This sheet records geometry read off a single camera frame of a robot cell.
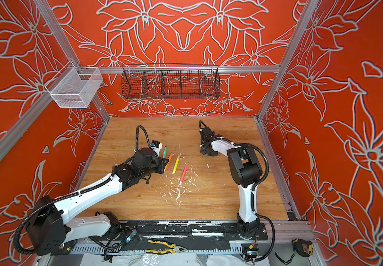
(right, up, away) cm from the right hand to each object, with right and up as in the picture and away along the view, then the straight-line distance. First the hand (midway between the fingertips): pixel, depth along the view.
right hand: (205, 150), depth 101 cm
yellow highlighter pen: (-17, -8, -7) cm, 20 cm away
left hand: (-21, -2, -21) cm, 30 cm away
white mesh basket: (-76, +37, -9) cm, 85 cm away
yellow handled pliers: (-16, -38, -33) cm, 53 cm away
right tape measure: (+37, -37, -34) cm, 63 cm away
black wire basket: (-22, +43, -2) cm, 48 cm away
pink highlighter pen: (-13, -12, -11) cm, 21 cm away
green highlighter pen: (-22, +1, -23) cm, 32 cm away
